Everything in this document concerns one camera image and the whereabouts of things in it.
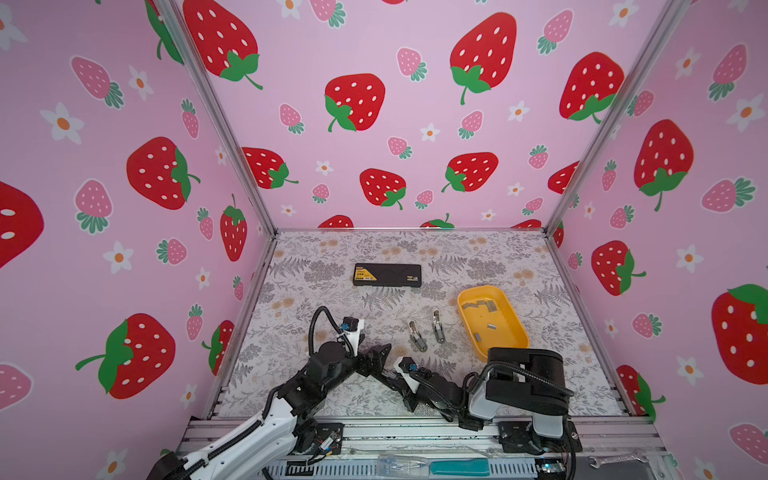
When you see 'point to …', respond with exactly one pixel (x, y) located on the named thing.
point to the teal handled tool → (466, 467)
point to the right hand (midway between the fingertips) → (388, 379)
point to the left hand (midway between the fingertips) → (377, 341)
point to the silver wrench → (635, 455)
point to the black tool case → (387, 275)
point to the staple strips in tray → (482, 303)
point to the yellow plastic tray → (491, 320)
